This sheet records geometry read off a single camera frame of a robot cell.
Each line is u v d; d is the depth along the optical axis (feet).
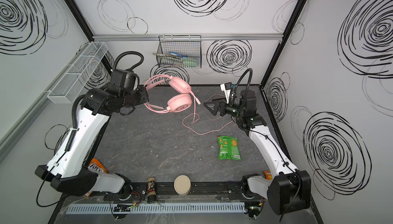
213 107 2.20
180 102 1.96
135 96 1.87
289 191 1.26
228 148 2.78
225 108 2.15
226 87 2.14
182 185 2.32
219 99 2.47
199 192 2.48
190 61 2.84
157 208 3.16
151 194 2.32
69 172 1.25
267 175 2.54
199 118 3.30
